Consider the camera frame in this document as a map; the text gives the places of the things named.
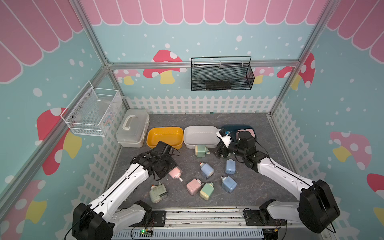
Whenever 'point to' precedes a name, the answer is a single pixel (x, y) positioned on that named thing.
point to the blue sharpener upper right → (230, 166)
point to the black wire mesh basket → (222, 73)
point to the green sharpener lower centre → (207, 191)
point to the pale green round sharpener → (157, 192)
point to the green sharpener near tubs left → (200, 151)
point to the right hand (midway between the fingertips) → (214, 141)
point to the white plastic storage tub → (200, 135)
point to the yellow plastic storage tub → (172, 135)
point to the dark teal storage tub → (231, 130)
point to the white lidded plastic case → (132, 128)
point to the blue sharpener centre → (206, 170)
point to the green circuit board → (145, 233)
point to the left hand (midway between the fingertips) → (174, 169)
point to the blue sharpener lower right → (228, 184)
